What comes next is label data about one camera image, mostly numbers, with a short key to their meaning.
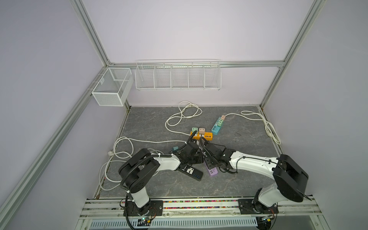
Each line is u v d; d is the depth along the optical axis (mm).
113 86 1019
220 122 1019
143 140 993
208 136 990
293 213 734
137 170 466
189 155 716
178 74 964
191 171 844
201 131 964
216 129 1024
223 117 1050
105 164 890
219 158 645
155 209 736
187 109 1197
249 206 738
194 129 974
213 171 826
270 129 1091
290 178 436
